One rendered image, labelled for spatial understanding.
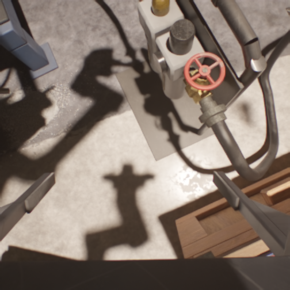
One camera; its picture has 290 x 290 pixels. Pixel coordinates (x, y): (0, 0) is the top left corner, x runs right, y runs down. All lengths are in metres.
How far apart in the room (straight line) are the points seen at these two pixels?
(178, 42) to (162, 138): 0.51
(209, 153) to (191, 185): 0.15
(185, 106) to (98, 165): 0.44
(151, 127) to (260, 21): 0.66
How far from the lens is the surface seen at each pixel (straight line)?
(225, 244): 0.47
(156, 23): 0.51
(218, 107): 0.44
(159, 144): 0.86
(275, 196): 0.63
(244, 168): 0.48
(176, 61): 0.46
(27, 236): 1.06
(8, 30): 0.95
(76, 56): 1.09
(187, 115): 0.89
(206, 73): 0.41
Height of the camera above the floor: 0.86
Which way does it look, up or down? 81 degrees down
